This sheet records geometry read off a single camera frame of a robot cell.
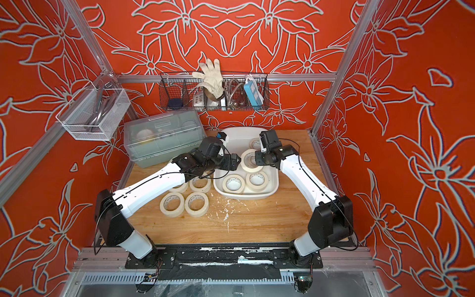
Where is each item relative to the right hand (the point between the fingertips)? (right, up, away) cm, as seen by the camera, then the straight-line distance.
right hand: (257, 156), depth 84 cm
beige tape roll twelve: (-9, -18, +5) cm, 21 cm away
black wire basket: (-40, +36, +19) cm, 57 cm away
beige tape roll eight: (-29, -16, +11) cm, 35 cm away
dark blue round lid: (-42, +27, +11) cm, 51 cm away
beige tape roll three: (-41, -24, +4) cm, 48 cm away
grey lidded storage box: (-50, +9, +10) cm, 52 cm away
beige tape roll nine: (-29, -24, +4) cm, 38 cm away
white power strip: (-29, +29, +10) cm, 42 cm away
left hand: (-10, 0, -6) cm, 12 cm away
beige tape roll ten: (-1, -6, -3) cm, 7 cm away
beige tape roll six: (+1, -14, +11) cm, 18 cm away
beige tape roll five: (+2, +6, +27) cm, 28 cm away
